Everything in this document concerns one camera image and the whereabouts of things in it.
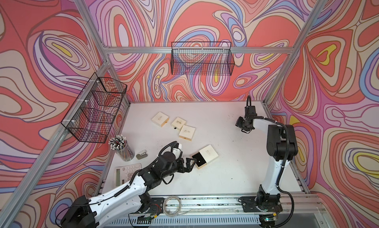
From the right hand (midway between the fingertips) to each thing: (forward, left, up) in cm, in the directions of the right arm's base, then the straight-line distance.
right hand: (239, 127), depth 104 cm
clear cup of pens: (-21, +74, +18) cm, 79 cm away
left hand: (-29, +35, +11) cm, 47 cm away
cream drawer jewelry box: (-22, +27, +2) cm, 35 cm away
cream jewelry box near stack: (-5, +38, +3) cm, 39 cm away
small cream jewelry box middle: (+3, +44, +3) cm, 44 cm away
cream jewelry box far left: (+7, +57, +4) cm, 57 cm away
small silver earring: (-25, +31, +2) cm, 40 cm away
